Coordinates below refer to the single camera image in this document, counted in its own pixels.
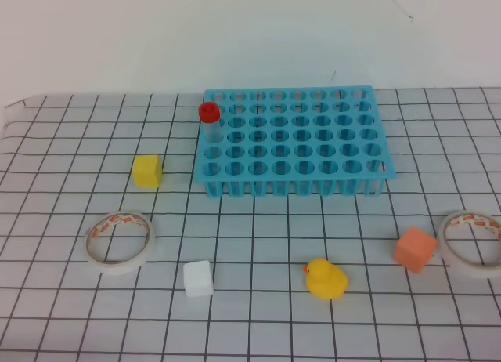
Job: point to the white grid-pattern cloth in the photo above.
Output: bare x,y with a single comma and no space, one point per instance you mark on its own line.
66,161

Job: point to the right white tape roll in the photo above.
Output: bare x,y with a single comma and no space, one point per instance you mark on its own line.
469,244

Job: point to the white foam cube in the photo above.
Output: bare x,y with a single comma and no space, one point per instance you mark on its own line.
197,279

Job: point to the left white tape roll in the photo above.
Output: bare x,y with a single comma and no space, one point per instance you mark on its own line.
120,242

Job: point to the orange foam cube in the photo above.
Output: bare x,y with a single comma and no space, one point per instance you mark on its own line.
414,249

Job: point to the clear tube with red cap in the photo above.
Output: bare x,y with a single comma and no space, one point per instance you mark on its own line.
210,118

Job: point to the white tape roll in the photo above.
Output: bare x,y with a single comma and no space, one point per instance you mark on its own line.
120,242
469,244

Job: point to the yellow rubber duck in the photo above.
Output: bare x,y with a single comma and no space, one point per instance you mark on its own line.
325,280

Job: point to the yellow foam cube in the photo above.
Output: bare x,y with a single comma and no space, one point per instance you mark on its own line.
147,171

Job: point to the blue test tube rack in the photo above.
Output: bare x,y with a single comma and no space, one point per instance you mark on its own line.
325,140

